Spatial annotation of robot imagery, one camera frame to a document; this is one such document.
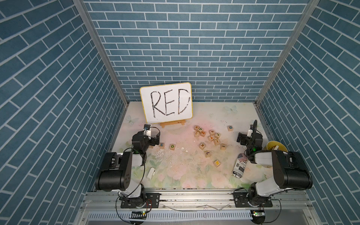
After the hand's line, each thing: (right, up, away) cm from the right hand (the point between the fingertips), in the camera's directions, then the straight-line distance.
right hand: (248, 134), depth 95 cm
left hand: (-63, +2, -2) cm, 64 cm away
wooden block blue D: (-10, +3, +7) cm, 13 cm away
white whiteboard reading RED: (-56, +21, +1) cm, 60 cm away
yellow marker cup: (+7, -4, -14) cm, 16 cm away
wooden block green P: (-33, +2, +6) cm, 33 cm away
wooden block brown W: (-32, -8, -3) cm, 34 cm away
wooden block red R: (-66, -8, -2) cm, 67 cm away
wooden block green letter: (-52, -8, -4) cm, 53 cm away
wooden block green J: (-21, -2, +3) cm, 21 cm away
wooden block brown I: (-22, -5, 0) cm, 23 cm away
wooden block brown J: (-35, -1, +4) cm, 35 cm away
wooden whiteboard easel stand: (-53, +7, +7) cm, 54 cm away
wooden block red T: (-25, -3, +1) cm, 25 cm away
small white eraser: (-63, -21, -14) cm, 68 cm away
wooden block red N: (-31, 0, +4) cm, 31 cm away
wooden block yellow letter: (-24, -16, -10) cm, 31 cm away
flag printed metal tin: (-10, -17, -12) cm, 23 cm away
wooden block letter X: (-36, +3, +7) cm, 36 cm away
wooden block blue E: (-59, -7, -2) cm, 60 cm away
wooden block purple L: (-29, -12, -6) cm, 32 cm away
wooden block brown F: (-24, +1, +4) cm, 25 cm away
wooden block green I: (-18, -8, -2) cm, 20 cm away
